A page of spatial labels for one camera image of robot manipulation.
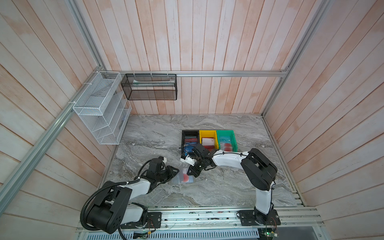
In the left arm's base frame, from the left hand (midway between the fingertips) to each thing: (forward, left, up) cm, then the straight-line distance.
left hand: (178, 174), depth 88 cm
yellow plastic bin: (+27, -20, +5) cm, 34 cm away
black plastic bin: (+25, -7, +1) cm, 26 cm away
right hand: (+1, -6, -1) cm, 6 cm away
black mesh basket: (+54, +22, +24) cm, 63 cm away
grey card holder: (-3, -3, +3) cm, 5 cm away
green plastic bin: (+24, -33, +1) cm, 41 cm away
